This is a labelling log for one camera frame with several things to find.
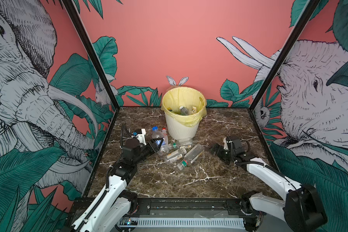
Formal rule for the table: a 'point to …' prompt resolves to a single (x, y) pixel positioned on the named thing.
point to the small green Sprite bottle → (170, 109)
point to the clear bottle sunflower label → (190, 155)
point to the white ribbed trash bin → (179, 132)
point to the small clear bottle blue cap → (160, 141)
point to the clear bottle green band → (175, 144)
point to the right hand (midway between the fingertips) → (211, 149)
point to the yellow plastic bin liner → (187, 105)
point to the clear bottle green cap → (194, 109)
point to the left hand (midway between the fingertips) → (162, 139)
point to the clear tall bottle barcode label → (184, 111)
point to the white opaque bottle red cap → (164, 131)
